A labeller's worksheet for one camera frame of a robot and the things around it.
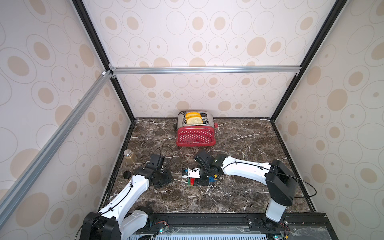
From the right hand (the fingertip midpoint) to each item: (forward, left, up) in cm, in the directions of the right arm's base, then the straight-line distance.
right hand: (194, 183), depth 81 cm
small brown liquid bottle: (+12, +39, +4) cm, 41 cm away
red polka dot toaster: (+28, 0, +7) cm, 29 cm away
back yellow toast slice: (+38, +3, +16) cm, 42 cm away
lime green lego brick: (+2, +3, -4) cm, 5 cm away
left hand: (+2, +11, +2) cm, 11 cm away
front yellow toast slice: (+34, +2, +15) cm, 37 cm away
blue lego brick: (+4, -10, -5) cm, 12 cm away
